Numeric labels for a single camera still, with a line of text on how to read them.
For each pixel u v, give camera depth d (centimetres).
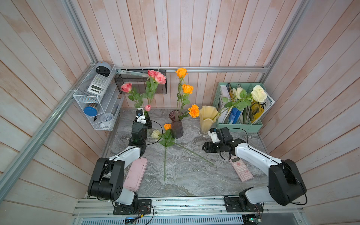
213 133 81
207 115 95
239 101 76
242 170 86
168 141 98
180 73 82
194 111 74
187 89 81
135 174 83
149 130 76
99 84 78
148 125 79
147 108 77
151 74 78
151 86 82
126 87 81
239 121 101
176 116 92
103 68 80
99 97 69
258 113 99
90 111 76
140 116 72
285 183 43
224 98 80
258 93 67
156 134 99
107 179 47
